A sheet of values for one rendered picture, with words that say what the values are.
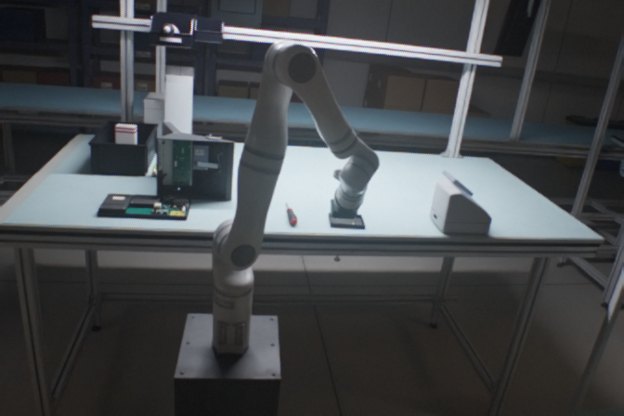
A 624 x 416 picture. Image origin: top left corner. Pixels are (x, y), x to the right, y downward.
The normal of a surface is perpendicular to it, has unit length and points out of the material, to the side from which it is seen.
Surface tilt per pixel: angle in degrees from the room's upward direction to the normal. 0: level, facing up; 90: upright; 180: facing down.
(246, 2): 97
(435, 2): 90
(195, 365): 0
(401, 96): 90
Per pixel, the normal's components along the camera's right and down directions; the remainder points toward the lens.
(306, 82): 0.46, 0.44
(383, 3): 0.17, 0.34
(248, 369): 0.11, -0.94
